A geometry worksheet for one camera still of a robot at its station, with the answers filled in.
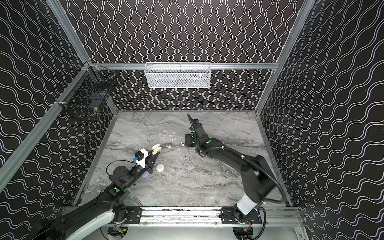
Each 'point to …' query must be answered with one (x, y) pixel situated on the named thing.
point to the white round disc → (160, 167)
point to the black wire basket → (88, 90)
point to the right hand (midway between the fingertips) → (189, 137)
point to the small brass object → (95, 109)
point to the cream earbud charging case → (156, 149)
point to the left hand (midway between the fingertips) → (159, 152)
